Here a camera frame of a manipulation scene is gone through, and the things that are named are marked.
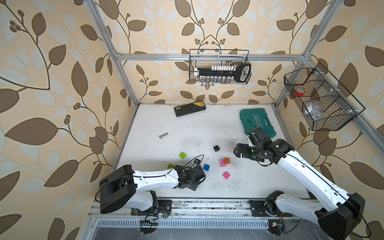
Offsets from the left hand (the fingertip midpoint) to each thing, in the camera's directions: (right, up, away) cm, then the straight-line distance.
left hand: (193, 180), depth 82 cm
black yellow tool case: (-4, +43, +34) cm, 55 cm away
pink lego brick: (+17, +8, +5) cm, 20 cm away
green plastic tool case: (+41, +35, +24) cm, 59 cm away
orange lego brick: (+19, +10, +3) cm, 22 cm away
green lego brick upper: (-7, +12, +9) cm, 16 cm away
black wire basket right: (+66, +41, -10) cm, 78 cm away
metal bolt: (-23, +23, +20) cm, 38 cm away
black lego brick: (+15, +15, +13) cm, 25 cm away
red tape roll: (+58, +49, -2) cm, 76 cm away
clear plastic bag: (+58, +38, -12) cm, 70 cm away
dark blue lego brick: (+8, +6, +4) cm, 11 cm away
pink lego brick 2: (+19, +2, +2) cm, 19 cm away
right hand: (+26, +16, -5) cm, 31 cm away
